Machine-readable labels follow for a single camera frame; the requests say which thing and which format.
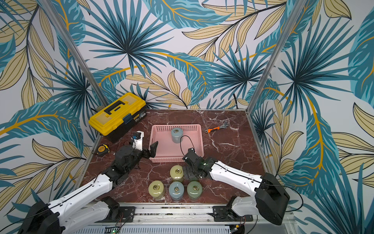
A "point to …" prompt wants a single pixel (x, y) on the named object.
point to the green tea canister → (194, 190)
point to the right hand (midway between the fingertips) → (191, 170)
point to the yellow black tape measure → (102, 149)
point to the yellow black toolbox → (114, 119)
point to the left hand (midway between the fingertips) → (150, 142)
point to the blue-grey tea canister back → (177, 133)
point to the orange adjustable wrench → (217, 127)
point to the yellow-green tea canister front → (156, 189)
